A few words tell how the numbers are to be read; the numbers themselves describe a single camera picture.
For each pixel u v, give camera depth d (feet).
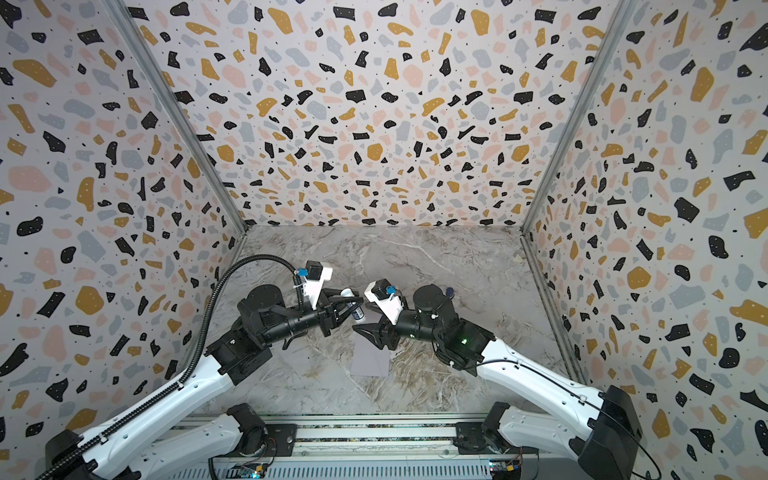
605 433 1.27
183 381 1.51
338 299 2.05
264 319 1.69
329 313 1.89
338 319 2.00
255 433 2.12
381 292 1.83
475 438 2.41
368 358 2.88
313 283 1.88
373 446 2.41
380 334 1.91
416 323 1.92
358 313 2.14
